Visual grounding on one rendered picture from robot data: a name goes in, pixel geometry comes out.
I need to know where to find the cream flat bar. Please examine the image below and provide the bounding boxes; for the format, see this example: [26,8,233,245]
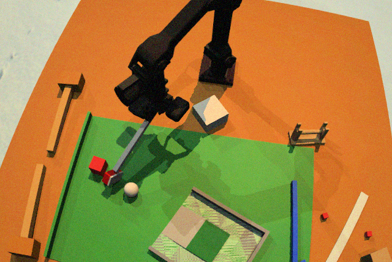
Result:
[326,192,368,262]

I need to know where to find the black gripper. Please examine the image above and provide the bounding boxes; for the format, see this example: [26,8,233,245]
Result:
[146,78,189,122]

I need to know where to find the green putting mat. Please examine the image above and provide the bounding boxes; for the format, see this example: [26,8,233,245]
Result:
[50,116,314,262]

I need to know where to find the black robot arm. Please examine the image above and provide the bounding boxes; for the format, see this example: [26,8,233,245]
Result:
[114,0,242,119]

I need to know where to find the cream ball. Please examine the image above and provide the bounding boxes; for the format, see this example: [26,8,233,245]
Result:
[124,182,138,197]

